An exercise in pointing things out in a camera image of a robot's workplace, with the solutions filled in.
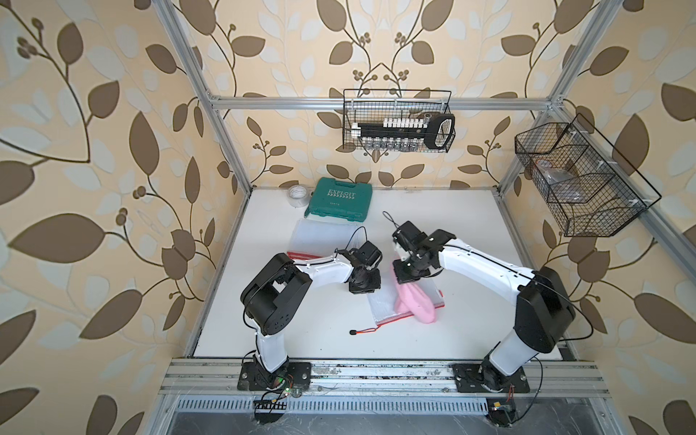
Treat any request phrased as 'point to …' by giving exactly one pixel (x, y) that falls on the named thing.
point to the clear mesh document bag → (382, 302)
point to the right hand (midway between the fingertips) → (398, 277)
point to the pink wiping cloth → (413, 297)
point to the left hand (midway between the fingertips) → (374, 285)
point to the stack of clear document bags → (320, 238)
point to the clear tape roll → (298, 196)
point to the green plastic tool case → (342, 200)
